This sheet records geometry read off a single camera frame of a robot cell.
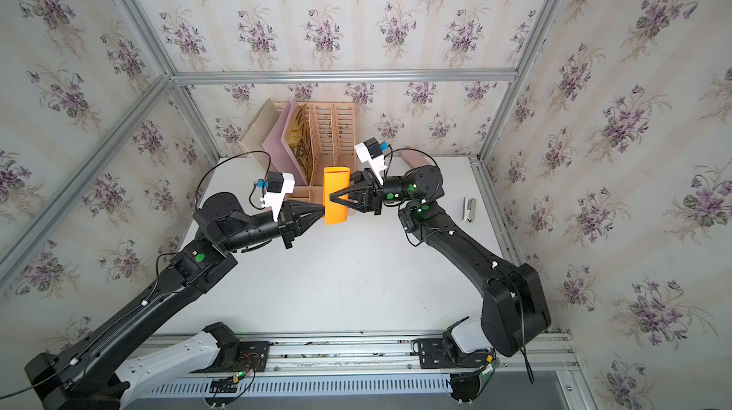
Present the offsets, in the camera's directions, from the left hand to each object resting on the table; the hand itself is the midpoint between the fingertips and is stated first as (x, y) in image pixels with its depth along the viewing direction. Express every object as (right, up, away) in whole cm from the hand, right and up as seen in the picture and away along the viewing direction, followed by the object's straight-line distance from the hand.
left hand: (327, 214), depth 58 cm
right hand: (+2, +3, 0) cm, 4 cm away
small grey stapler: (+46, -3, +45) cm, 64 cm away
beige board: (-27, +20, +30) cm, 45 cm away
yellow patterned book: (-16, +22, +41) cm, 49 cm away
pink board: (-21, +17, +32) cm, 42 cm away
